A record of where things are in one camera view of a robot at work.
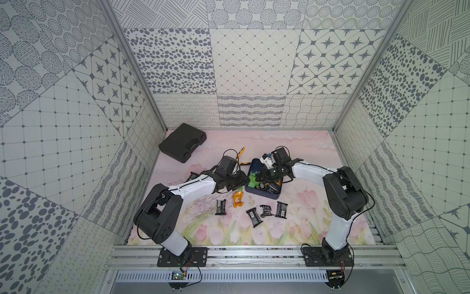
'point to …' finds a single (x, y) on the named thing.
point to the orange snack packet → (237, 196)
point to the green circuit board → (177, 275)
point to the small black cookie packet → (267, 211)
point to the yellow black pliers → (240, 153)
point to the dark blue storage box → (271, 190)
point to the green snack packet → (252, 182)
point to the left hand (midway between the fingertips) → (249, 177)
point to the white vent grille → (224, 277)
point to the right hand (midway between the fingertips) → (258, 181)
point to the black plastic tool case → (180, 142)
